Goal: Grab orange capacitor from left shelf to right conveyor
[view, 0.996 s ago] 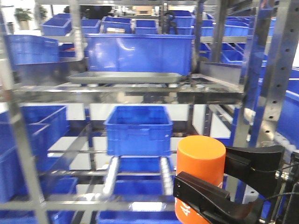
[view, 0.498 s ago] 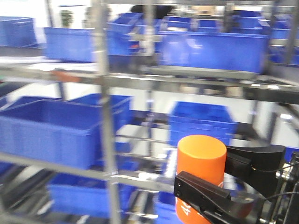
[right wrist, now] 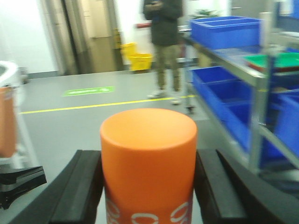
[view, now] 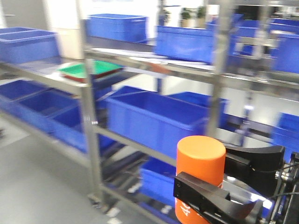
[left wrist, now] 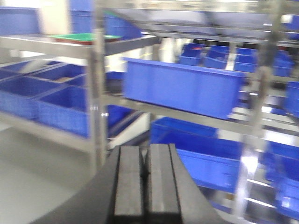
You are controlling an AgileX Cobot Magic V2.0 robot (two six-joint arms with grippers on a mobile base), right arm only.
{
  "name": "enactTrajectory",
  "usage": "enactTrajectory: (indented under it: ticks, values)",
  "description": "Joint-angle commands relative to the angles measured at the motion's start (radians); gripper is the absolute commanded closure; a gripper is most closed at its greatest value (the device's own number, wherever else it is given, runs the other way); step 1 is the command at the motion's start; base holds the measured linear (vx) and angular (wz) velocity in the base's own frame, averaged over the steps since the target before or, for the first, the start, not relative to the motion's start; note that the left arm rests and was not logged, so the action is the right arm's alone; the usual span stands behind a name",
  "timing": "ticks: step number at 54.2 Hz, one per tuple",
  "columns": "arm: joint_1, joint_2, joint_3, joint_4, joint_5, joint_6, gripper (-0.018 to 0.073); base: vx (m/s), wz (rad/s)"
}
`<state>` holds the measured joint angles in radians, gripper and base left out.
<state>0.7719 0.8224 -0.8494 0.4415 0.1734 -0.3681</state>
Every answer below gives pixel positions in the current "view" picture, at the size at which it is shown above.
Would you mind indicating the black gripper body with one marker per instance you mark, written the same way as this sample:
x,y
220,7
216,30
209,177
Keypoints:
x,y
289,198

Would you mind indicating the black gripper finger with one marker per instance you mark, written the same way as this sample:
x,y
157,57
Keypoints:
x,y
205,198
257,161

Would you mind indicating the steel rack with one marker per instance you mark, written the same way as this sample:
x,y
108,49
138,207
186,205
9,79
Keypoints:
x,y
90,140

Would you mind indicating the group of blue bins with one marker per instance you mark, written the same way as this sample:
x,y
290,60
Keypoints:
x,y
151,116

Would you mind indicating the orange cylinder capacitor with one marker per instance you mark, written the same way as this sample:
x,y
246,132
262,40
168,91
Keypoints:
x,y
199,158

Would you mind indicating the potted plant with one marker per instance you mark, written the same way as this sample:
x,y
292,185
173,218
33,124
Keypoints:
x,y
201,15
186,16

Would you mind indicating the red plastic tray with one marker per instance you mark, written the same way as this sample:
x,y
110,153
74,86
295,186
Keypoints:
x,y
102,74

